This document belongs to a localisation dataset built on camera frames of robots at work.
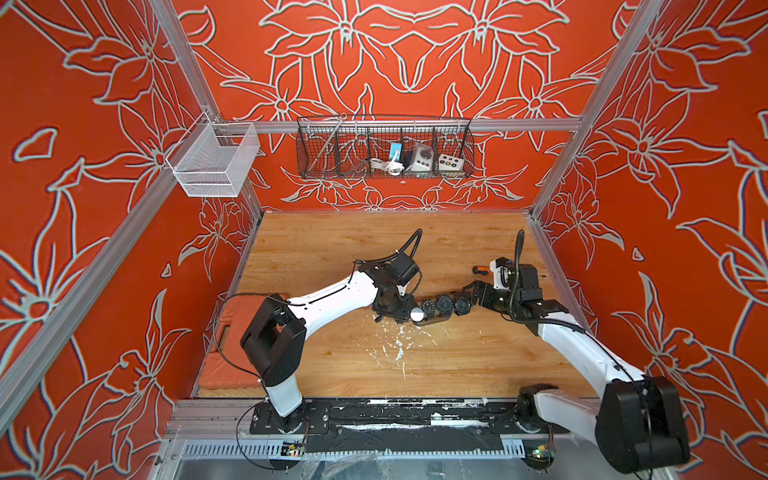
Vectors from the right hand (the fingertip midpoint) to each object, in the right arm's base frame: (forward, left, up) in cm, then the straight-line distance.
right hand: (467, 291), depth 85 cm
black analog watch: (-7, +15, -2) cm, 16 cm away
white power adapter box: (+34, +13, +22) cm, 42 cm away
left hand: (-6, +18, -2) cm, 19 cm away
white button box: (+36, +3, +19) cm, 41 cm away
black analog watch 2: (-4, +12, -1) cm, 13 cm away
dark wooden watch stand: (-6, +9, -8) cm, 13 cm away
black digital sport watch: (-4, +7, -1) cm, 8 cm away
